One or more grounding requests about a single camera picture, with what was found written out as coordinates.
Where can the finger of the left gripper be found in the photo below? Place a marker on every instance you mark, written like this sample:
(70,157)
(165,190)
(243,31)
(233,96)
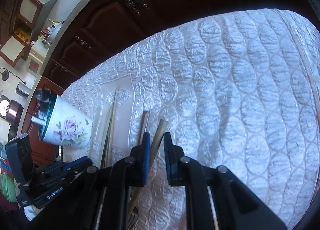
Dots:
(58,170)

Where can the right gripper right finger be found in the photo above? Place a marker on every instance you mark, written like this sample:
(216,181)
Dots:
(173,153)

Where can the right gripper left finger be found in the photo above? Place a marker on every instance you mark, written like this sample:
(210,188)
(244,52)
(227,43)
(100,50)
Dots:
(140,169)

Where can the long tan wooden chopstick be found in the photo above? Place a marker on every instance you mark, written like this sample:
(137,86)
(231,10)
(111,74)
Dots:
(162,126)

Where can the dark wooden chopstick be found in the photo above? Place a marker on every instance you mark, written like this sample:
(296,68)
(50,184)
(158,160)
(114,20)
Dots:
(105,135)

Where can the floral white enamel cup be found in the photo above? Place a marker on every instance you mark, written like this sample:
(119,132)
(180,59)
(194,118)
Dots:
(66,125)

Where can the white plastic ladle spoon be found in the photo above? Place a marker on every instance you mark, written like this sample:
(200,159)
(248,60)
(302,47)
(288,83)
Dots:
(38,121)

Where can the dark wood kitchen cabinets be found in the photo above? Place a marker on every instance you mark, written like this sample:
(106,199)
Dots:
(104,28)

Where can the white quilted table cloth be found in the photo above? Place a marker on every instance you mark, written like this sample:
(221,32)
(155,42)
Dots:
(239,89)

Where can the white microwave oven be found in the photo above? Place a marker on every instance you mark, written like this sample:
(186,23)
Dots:
(36,57)

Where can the copper pot on wall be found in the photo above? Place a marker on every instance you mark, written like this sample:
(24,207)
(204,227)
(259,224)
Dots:
(13,112)

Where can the wall cupboard with white doors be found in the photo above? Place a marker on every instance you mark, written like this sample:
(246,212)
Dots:
(21,23)

